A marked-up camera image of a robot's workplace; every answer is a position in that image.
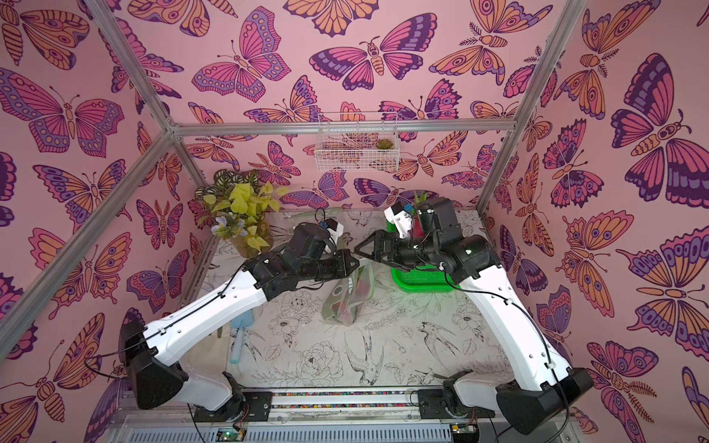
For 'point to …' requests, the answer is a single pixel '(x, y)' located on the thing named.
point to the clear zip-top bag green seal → (293, 219)
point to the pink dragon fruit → (422, 200)
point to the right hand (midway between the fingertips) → (369, 251)
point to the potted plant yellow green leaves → (237, 206)
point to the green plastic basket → (423, 279)
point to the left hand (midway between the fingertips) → (365, 262)
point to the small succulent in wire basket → (384, 144)
